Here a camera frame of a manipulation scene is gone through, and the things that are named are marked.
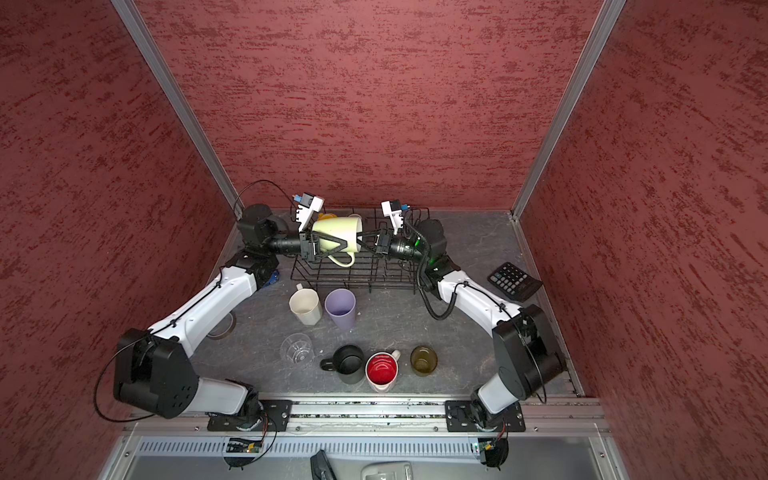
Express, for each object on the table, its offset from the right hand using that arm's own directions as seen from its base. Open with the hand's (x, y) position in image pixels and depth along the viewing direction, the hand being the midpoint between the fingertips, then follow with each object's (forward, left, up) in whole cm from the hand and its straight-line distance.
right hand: (349, 244), depth 70 cm
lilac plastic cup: (-3, +6, -25) cm, 26 cm away
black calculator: (+7, -51, -30) cm, 60 cm away
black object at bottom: (-41, +8, -31) cm, 52 cm away
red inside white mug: (-20, -7, -31) cm, 37 cm away
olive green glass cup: (-17, -18, -32) cm, 41 cm away
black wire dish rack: (+13, -7, -28) cm, 32 cm away
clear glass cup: (-13, +18, -32) cm, 39 cm away
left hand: (-1, 0, +1) cm, 1 cm away
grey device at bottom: (-42, -8, -30) cm, 52 cm away
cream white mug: (-2, +16, -26) cm, 31 cm away
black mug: (-18, +3, -30) cm, 35 cm away
